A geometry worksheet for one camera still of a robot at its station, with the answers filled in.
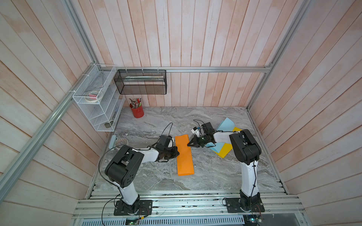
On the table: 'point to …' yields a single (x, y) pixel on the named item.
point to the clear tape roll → (121, 141)
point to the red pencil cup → (138, 112)
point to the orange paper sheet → (185, 161)
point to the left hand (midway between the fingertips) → (179, 155)
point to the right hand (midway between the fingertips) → (188, 144)
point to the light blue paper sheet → (226, 125)
